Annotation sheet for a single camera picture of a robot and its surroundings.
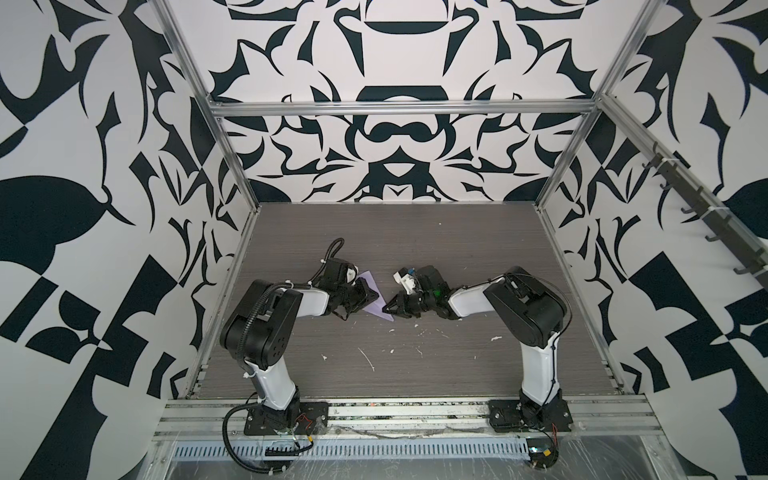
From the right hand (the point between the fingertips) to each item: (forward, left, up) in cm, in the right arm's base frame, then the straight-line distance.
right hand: (385, 309), depth 91 cm
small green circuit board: (-35, -37, -3) cm, 51 cm away
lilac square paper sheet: (+1, +2, 0) cm, 2 cm away
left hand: (+6, +1, +2) cm, 6 cm away
